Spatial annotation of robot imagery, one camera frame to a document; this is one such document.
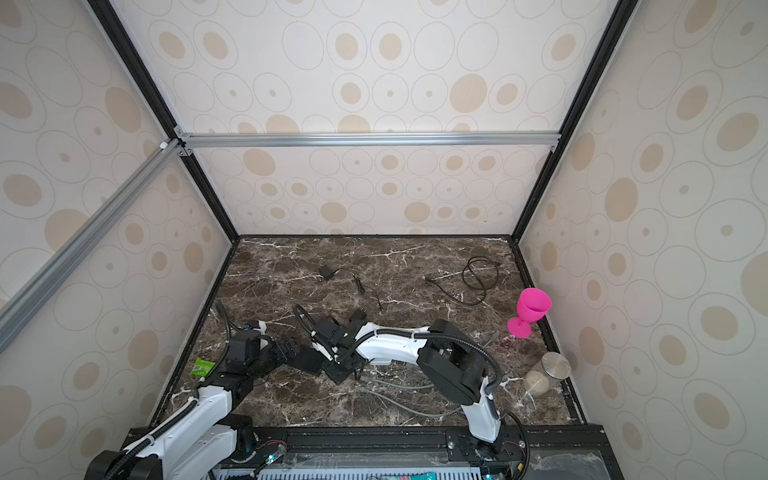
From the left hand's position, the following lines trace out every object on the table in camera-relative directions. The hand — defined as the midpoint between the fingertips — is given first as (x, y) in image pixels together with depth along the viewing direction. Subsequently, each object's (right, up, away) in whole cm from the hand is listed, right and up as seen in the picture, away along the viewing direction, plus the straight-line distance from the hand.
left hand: (299, 339), depth 87 cm
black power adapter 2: (+16, +5, +10) cm, 20 cm away
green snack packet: (-27, -8, -3) cm, 28 cm away
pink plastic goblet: (+66, +11, -5) cm, 67 cm away
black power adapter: (+3, +19, +21) cm, 29 cm away
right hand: (+12, -9, -2) cm, 15 cm away
